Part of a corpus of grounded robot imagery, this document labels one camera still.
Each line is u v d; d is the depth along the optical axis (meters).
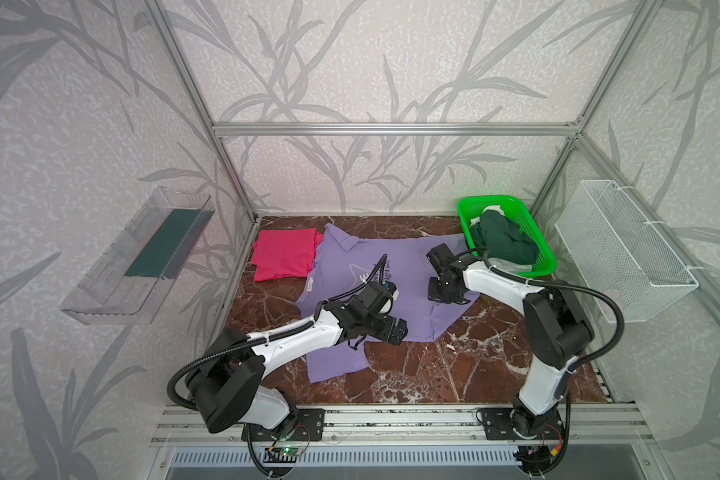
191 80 0.82
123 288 0.63
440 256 0.77
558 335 0.49
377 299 0.65
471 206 1.16
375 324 0.70
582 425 0.75
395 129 0.96
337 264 1.06
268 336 0.46
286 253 1.06
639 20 0.72
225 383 0.42
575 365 0.52
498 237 1.00
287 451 0.71
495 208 1.12
